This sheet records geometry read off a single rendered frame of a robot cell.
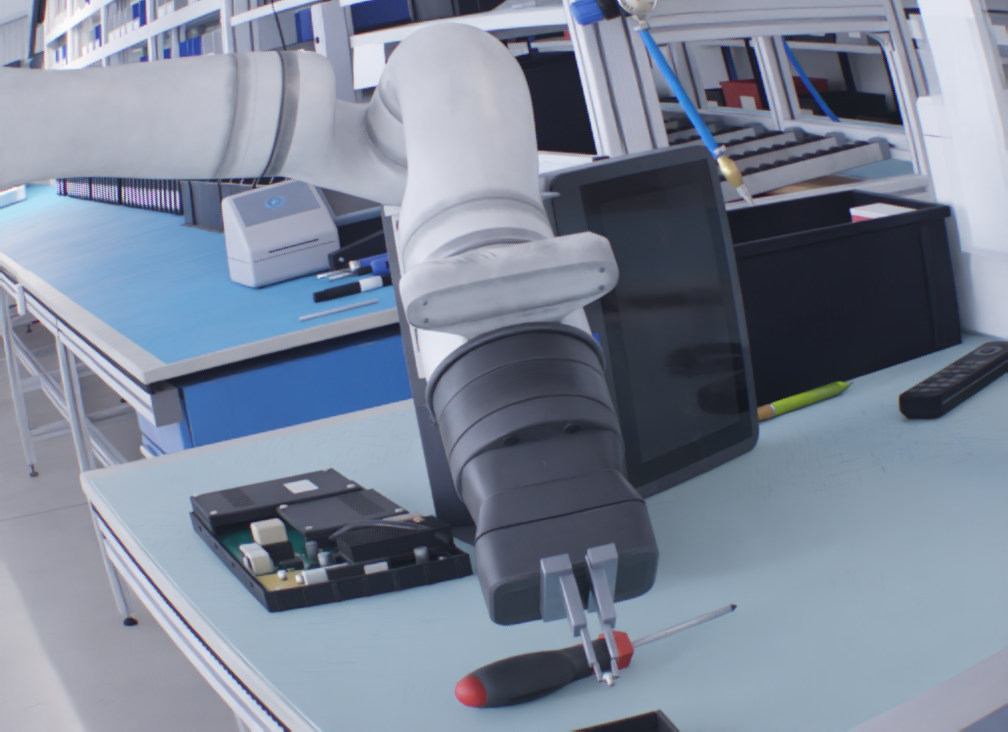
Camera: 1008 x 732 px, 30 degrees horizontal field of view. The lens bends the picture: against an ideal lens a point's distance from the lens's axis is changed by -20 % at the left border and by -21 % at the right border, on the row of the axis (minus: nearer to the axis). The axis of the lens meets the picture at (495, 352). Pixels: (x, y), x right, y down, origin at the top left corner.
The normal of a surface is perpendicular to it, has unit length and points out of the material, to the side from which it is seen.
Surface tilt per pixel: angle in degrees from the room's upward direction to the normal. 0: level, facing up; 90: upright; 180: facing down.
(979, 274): 90
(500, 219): 46
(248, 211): 29
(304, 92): 73
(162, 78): 56
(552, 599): 135
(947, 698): 9
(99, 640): 0
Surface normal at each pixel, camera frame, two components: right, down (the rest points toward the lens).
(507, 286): 0.22, 0.79
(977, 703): 0.04, -0.80
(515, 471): 0.01, -0.46
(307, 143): 0.38, 0.63
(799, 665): -0.17, -0.97
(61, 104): 0.43, -0.08
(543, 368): 0.18, -0.61
